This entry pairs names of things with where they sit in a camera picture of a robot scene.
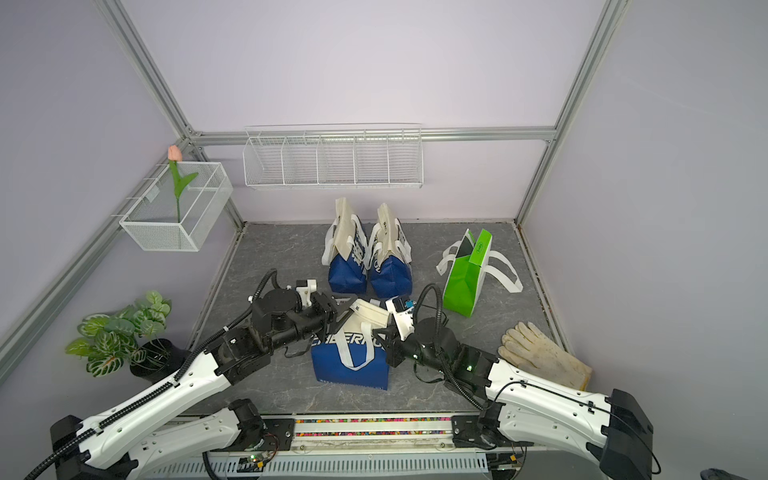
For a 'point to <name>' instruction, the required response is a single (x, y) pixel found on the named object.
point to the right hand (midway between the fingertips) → (373, 331)
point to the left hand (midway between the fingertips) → (360, 304)
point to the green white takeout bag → (469, 261)
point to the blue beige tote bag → (352, 354)
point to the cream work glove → (527, 348)
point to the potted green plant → (128, 337)
